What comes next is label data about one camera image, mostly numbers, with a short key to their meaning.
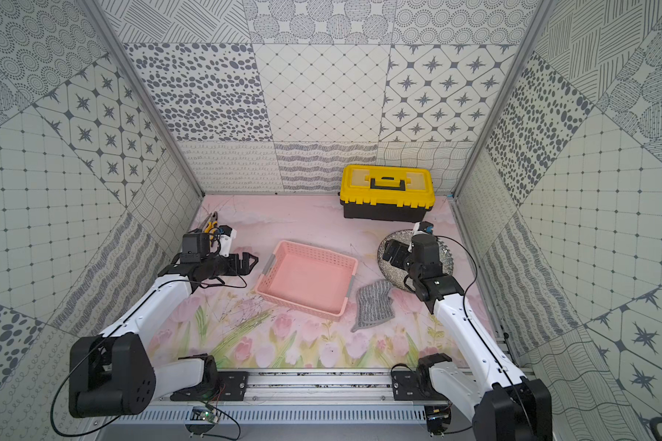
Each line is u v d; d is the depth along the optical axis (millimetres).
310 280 959
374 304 850
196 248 673
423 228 706
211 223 1086
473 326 477
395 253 720
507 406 378
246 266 783
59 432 366
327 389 748
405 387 733
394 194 998
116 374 399
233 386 736
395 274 951
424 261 592
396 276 948
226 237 781
